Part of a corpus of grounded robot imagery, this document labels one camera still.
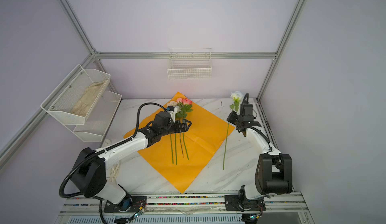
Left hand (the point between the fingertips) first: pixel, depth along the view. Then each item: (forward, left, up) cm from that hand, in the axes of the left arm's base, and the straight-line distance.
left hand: (185, 124), depth 84 cm
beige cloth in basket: (+4, +52, +12) cm, 54 cm away
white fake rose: (+19, -32, +4) cm, 37 cm away
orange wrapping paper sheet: (-11, +3, -18) cm, 22 cm away
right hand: (+8, -26, 0) cm, 27 cm away
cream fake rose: (+29, +11, -13) cm, 33 cm away
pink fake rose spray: (+27, +3, -16) cm, 32 cm away
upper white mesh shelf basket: (+6, +57, +14) cm, 59 cm away
